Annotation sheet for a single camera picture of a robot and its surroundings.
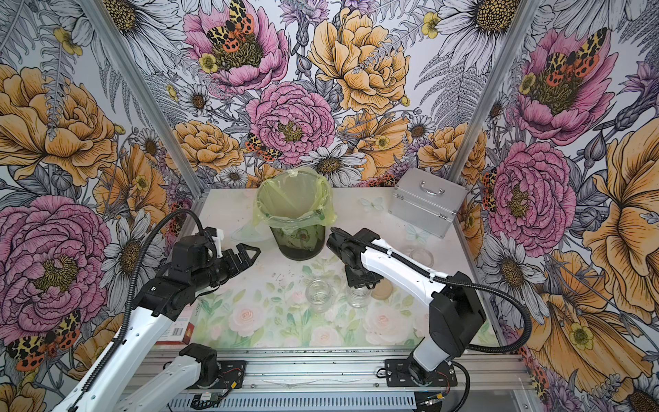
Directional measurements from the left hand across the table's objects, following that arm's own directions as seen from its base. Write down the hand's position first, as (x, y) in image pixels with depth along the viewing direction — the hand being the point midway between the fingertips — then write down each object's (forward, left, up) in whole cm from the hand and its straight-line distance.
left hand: (250, 265), depth 74 cm
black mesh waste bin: (+13, -13, -8) cm, 20 cm away
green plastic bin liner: (+27, -10, -2) cm, 29 cm away
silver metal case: (+30, -59, -6) cm, 67 cm away
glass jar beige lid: (-2, -32, -18) cm, 37 cm away
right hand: (-3, -35, -9) cm, 36 cm away
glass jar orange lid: (-1, -19, -20) cm, 27 cm away
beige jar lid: (0, -40, -19) cm, 45 cm away
